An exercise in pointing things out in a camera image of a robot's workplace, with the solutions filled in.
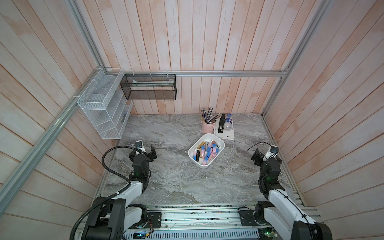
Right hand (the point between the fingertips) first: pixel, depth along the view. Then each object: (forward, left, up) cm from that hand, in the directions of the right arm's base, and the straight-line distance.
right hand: (265, 150), depth 84 cm
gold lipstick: (+11, +36, -11) cm, 39 cm away
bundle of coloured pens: (+28, +33, -1) cm, 43 cm away
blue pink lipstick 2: (+7, +28, -10) cm, 30 cm away
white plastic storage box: (-4, +36, -11) cm, 38 cm away
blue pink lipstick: (+4, +32, -11) cm, 34 cm away
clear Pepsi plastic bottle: (+25, +17, -8) cm, 32 cm away
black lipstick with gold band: (+1, +39, -12) cm, 41 cm away
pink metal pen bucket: (+22, +32, -7) cm, 39 cm away
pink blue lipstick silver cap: (+4, +35, -10) cm, 37 cm away
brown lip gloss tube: (+11, +25, -11) cm, 30 cm away
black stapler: (+23, +22, -10) cm, 33 cm away
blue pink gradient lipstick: (+2, +41, -11) cm, 42 cm away
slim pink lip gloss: (+5, +29, -11) cm, 32 cm away
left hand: (+1, +71, -1) cm, 71 cm away
